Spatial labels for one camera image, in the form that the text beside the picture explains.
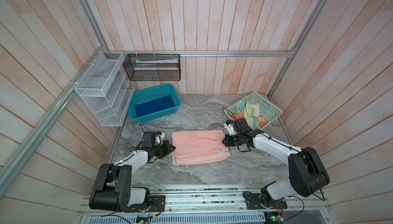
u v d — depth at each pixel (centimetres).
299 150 48
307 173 44
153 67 104
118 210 42
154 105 111
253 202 73
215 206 73
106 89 73
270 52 95
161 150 78
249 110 104
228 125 83
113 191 43
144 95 114
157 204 73
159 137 85
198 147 90
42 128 51
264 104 111
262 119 105
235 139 76
